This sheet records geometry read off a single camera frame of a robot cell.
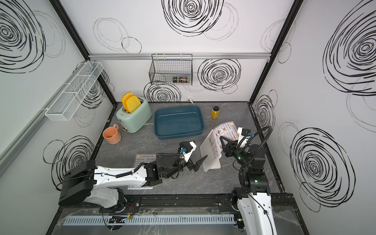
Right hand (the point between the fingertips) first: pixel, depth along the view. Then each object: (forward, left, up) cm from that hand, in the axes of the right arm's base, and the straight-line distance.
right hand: (223, 139), depth 70 cm
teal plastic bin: (+27, +29, -24) cm, 46 cm away
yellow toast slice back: (+28, +59, -2) cm, 65 cm away
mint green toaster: (+23, +52, -10) cm, 58 cm away
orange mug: (+14, +69, -20) cm, 73 cm away
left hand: (-5, +11, -2) cm, 12 cm away
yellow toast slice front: (+28, +54, -5) cm, 61 cm away
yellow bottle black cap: (+33, -1, -18) cm, 38 cm away
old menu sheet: (+5, -3, 0) cm, 5 cm away
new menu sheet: (-1, +47, -24) cm, 53 cm away
